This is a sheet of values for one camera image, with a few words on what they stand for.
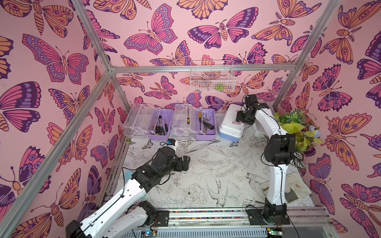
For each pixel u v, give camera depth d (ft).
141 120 3.38
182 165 2.16
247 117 2.80
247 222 2.39
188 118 3.38
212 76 3.11
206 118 3.79
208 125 3.59
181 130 3.22
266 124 2.12
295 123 2.67
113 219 1.42
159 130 3.58
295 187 2.73
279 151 1.93
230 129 3.16
